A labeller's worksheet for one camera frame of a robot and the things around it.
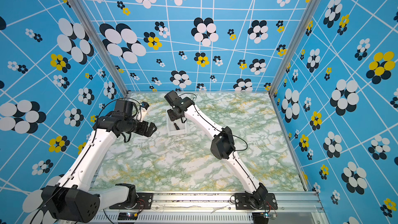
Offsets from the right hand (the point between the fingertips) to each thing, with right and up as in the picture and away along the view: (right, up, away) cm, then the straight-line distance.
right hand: (175, 114), depth 93 cm
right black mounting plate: (+36, -41, -20) cm, 58 cm away
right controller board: (+43, -46, -24) cm, 67 cm away
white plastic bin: (-4, -10, +5) cm, 11 cm away
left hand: (-11, -4, -15) cm, 19 cm away
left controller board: (-19, -47, -21) cm, 55 cm away
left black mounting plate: (-12, -40, -21) cm, 47 cm away
